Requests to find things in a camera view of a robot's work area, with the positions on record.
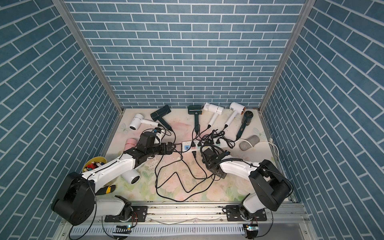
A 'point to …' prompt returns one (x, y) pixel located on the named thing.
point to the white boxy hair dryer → (216, 109)
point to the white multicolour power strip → (193, 145)
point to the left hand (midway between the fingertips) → (173, 146)
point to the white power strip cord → (270, 141)
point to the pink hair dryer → (130, 143)
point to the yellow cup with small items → (93, 163)
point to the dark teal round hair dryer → (246, 121)
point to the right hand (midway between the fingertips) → (216, 171)
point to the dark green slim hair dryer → (158, 115)
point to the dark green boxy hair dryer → (195, 110)
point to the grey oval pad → (245, 145)
